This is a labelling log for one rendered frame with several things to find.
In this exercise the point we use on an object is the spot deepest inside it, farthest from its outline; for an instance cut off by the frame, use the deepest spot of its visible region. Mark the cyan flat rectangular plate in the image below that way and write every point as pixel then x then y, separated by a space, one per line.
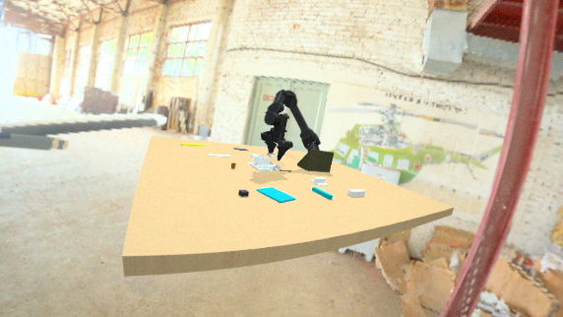
pixel 275 194

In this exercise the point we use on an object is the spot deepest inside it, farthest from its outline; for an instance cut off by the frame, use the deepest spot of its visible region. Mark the cyan cylinder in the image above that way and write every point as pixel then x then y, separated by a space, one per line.
pixel 323 193

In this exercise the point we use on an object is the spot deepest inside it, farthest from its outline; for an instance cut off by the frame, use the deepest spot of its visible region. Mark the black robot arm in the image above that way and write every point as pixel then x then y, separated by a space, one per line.
pixel 309 138

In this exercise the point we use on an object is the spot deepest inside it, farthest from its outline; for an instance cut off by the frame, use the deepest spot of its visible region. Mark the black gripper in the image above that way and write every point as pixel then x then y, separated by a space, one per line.
pixel 283 145

